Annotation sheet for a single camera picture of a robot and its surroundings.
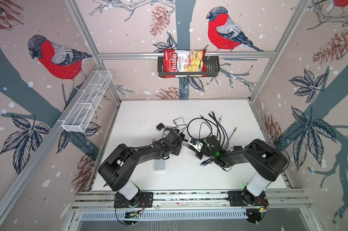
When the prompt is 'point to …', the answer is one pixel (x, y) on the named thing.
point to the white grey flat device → (159, 165)
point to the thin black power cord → (177, 126)
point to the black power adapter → (160, 126)
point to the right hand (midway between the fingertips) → (188, 148)
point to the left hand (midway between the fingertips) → (175, 145)
